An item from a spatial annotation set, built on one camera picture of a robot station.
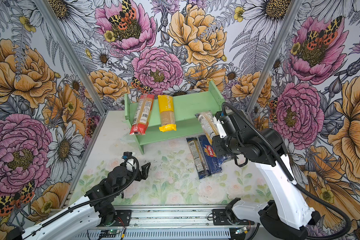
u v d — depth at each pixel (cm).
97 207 56
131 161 69
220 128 52
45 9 72
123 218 74
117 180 59
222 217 74
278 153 33
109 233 71
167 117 77
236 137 38
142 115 78
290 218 35
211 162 91
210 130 61
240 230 72
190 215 76
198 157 93
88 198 55
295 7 72
